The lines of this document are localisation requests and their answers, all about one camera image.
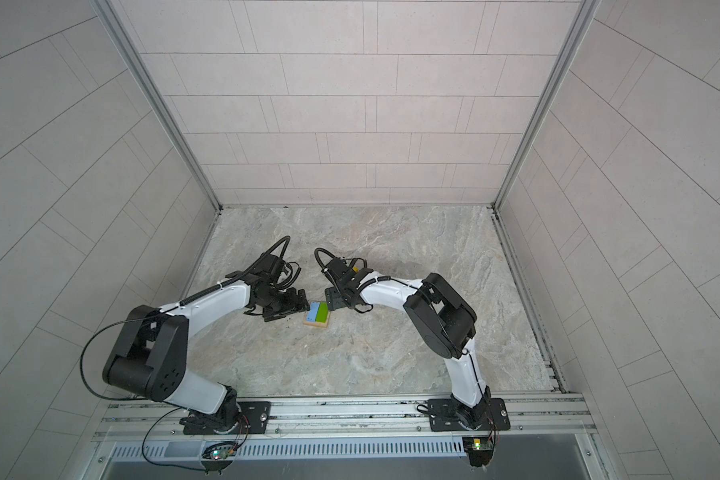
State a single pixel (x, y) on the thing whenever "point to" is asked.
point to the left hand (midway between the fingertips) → (308, 304)
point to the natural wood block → (316, 324)
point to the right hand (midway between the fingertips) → (339, 300)
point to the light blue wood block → (313, 311)
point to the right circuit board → (479, 449)
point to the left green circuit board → (220, 453)
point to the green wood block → (322, 312)
